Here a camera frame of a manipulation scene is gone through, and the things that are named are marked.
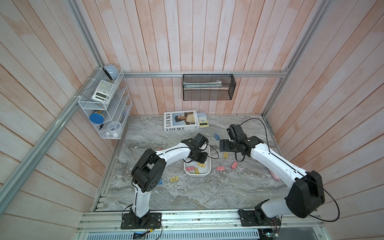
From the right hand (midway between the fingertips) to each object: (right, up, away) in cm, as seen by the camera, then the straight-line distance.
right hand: (227, 143), depth 87 cm
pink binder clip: (-3, -16, +4) cm, 17 cm away
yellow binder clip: (+1, -8, +9) cm, 12 cm away
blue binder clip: (-39, -22, -1) cm, 45 cm away
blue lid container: (-71, +14, -11) cm, 73 cm away
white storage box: (-17, -16, +5) cm, 24 cm away
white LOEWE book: (-29, +16, +27) cm, 43 cm away
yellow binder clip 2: (-31, -21, -1) cm, 37 cm away
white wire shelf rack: (-63, +18, -5) cm, 65 cm away
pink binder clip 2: (+6, -14, +6) cm, 17 cm away
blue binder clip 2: (-2, +3, +20) cm, 20 cm away
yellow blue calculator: (-12, +16, +30) cm, 36 cm away
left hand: (-14, -11, +4) cm, 18 cm away
